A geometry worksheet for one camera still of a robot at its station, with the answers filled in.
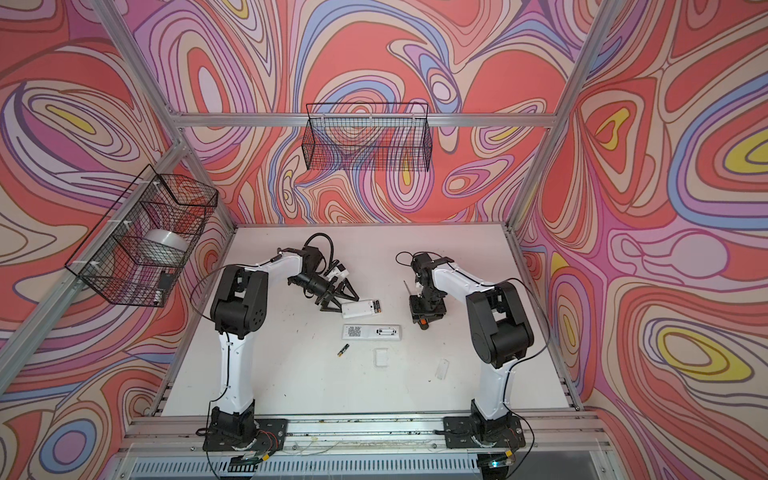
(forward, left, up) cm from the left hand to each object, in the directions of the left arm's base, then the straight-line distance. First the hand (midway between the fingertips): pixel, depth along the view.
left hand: (351, 301), depth 93 cm
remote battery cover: (-16, -10, -5) cm, 19 cm away
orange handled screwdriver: (-6, -23, -2) cm, 24 cm away
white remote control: (-9, -7, -3) cm, 12 cm away
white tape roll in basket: (-1, +42, +29) cm, 51 cm away
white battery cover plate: (-2, -2, -1) cm, 3 cm away
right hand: (-6, -23, -3) cm, 24 cm away
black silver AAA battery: (-14, +2, -5) cm, 15 cm away
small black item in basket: (-5, +44, +20) cm, 49 cm away
